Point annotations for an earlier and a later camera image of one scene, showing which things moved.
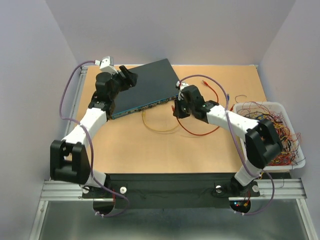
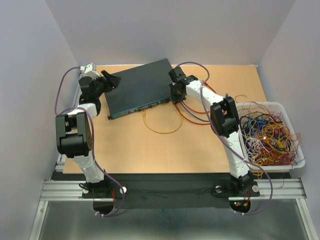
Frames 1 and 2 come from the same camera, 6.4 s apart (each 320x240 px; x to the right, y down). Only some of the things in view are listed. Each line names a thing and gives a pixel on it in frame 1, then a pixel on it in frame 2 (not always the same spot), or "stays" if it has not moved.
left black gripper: [129, 81] -> [111, 82]
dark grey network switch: [155, 85] stays
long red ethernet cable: [173, 110] -> [189, 120]
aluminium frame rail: [283, 189] stays
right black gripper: [177, 113] -> [174, 97]
